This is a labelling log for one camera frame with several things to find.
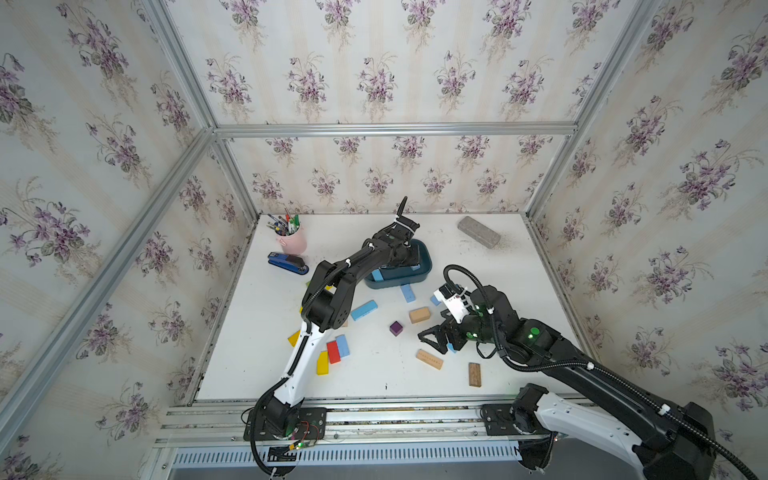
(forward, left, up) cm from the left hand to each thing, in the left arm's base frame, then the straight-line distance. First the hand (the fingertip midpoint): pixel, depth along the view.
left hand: (415, 258), depth 103 cm
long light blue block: (-18, +17, -3) cm, 25 cm away
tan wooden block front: (-34, -2, -3) cm, 34 cm away
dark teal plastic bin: (-5, +4, -2) cm, 7 cm away
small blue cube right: (-29, 0, +22) cm, 36 cm away
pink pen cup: (+4, +42, +3) cm, 43 cm away
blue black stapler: (-2, +43, 0) cm, 43 cm away
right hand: (-30, -2, +12) cm, 33 cm away
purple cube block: (-25, +7, -1) cm, 26 cm away
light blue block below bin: (-12, +3, -4) cm, 13 cm away
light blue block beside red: (-30, +23, -3) cm, 38 cm away
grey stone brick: (+12, -25, 0) cm, 28 cm away
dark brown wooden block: (-38, -14, -2) cm, 41 cm away
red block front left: (-32, +26, -3) cm, 41 cm away
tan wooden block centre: (-20, 0, -2) cm, 21 cm away
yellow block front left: (-35, +28, -3) cm, 45 cm away
